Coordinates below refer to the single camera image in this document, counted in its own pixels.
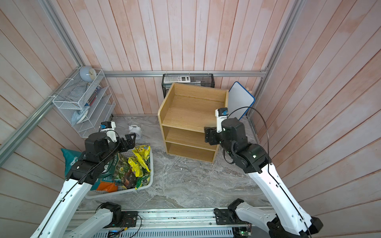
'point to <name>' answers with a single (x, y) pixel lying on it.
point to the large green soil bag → (115, 174)
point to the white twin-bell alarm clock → (135, 129)
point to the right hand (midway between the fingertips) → (211, 126)
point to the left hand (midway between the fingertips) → (128, 138)
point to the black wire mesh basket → (202, 80)
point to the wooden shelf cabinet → (186, 111)
